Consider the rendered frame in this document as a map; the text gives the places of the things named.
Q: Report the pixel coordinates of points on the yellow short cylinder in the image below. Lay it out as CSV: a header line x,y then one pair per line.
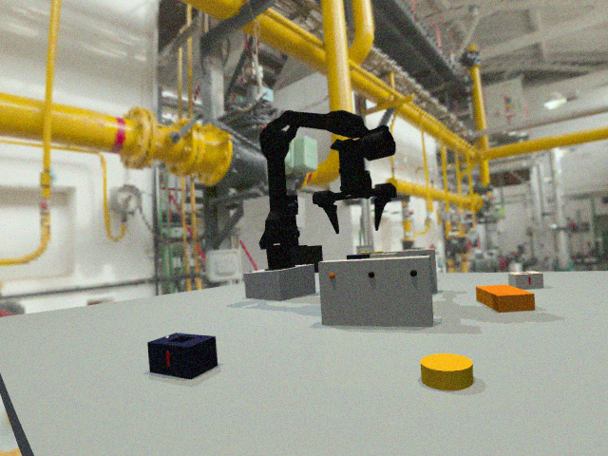
x,y
446,371

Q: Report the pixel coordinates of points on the orange rectangular block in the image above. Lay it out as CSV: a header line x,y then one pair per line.
x,y
505,299

